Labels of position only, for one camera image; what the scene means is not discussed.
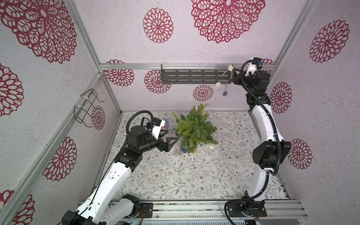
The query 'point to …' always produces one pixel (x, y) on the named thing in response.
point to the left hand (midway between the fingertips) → (172, 136)
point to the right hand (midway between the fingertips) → (234, 65)
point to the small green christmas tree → (194, 129)
